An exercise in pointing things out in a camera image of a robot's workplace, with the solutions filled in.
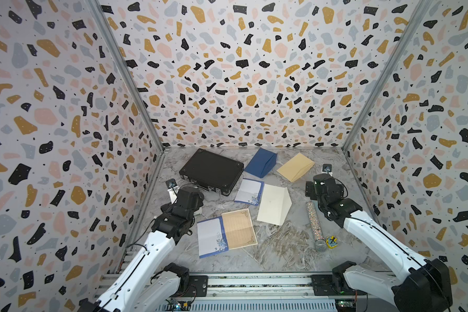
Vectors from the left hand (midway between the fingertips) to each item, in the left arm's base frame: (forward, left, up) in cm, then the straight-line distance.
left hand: (185, 197), depth 78 cm
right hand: (+5, -57, +1) cm, 57 cm away
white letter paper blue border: (-10, -9, -18) cm, 22 cm away
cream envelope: (+7, -39, -19) cm, 44 cm away
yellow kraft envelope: (+31, -54, -19) cm, 65 cm away
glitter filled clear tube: (-13, -56, -16) cm, 59 cm away
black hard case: (+26, -6, -16) cm, 31 cm away
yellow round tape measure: (-13, -61, -17) cm, 65 cm away
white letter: (+13, -27, -17) cm, 34 cm away
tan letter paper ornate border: (-6, -21, -18) cm, 28 cm away
